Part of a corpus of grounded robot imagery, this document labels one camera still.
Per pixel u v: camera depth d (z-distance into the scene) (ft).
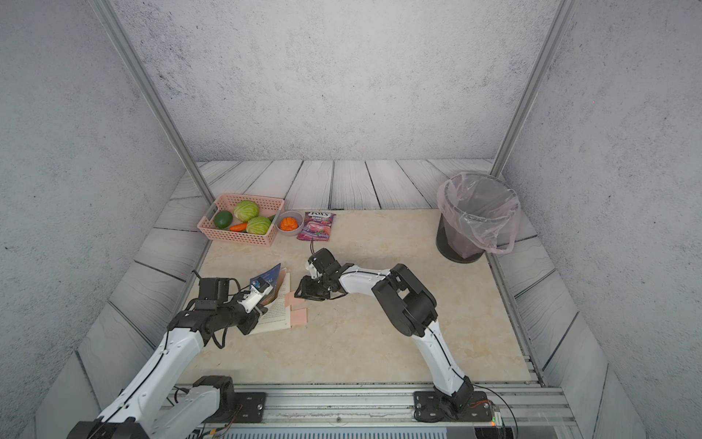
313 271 2.93
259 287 2.38
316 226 3.76
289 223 3.54
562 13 2.31
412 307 1.83
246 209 3.74
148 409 1.39
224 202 3.90
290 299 3.05
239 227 3.65
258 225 3.51
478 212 3.26
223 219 3.74
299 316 2.93
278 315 2.97
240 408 2.36
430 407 2.38
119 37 2.40
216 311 2.08
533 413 2.41
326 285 2.53
